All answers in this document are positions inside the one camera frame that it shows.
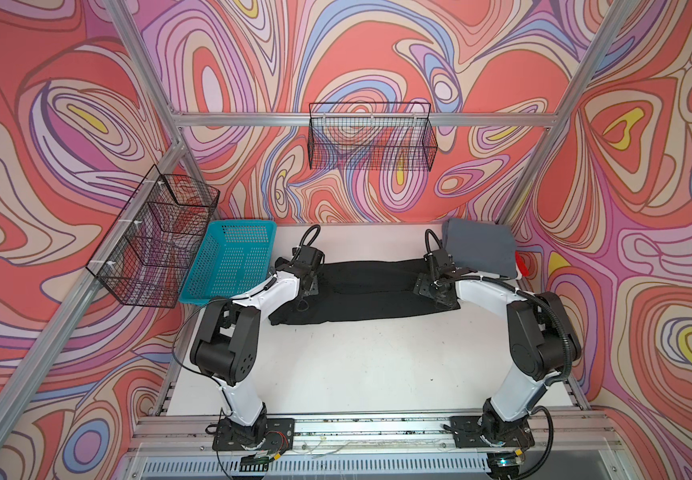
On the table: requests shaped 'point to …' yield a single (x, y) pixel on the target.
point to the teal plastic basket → (233, 257)
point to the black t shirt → (362, 288)
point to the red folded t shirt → (522, 265)
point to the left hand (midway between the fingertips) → (305, 283)
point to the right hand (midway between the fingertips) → (431, 296)
